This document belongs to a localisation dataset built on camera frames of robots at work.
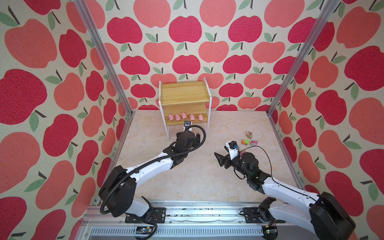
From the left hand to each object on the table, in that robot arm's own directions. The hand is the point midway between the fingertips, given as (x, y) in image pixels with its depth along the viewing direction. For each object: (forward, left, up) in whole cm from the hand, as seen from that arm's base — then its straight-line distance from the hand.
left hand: (195, 133), depth 84 cm
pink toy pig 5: (+13, -4, -1) cm, 14 cm away
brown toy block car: (+11, -39, -17) cm, 44 cm away
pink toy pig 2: (+14, +11, -1) cm, 17 cm away
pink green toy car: (+5, -40, -17) cm, 44 cm away
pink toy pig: (+14, +15, -1) cm, 20 cm away
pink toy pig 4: (+14, +2, -1) cm, 14 cm away
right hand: (-8, -16, -3) cm, 18 cm away
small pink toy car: (-16, -22, +5) cm, 27 cm away
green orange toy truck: (+5, -35, -17) cm, 39 cm away
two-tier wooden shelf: (+14, +5, +13) cm, 20 cm away
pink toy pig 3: (+16, +7, -1) cm, 17 cm away
